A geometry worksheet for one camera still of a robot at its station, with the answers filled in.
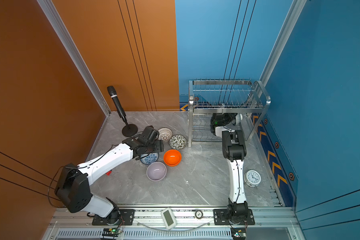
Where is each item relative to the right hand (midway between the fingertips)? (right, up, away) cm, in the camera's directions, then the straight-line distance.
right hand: (240, 113), depth 101 cm
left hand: (-52, -19, -14) cm, 57 cm away
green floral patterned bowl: (-42, -19, -1) cm, 46 cm away
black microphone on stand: (-79, -12, +8) cm, 80 cm away
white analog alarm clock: (0, -38, -18) cm, 42 cm away
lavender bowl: (-54, -35, -14) cm, 66 cm away
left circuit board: (-73, -59, -30) cm, 98 cm away
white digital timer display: (-45, -53, -30) cm, 76 cm away
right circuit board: (-12, -60, -30) cm, 68 cm away
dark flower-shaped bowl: (0, -3, +1) cm, 3 cm away
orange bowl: (-45, -28, -9) cm, 54 cm away
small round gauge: (-31, -50, -31) cm, 67 cm away
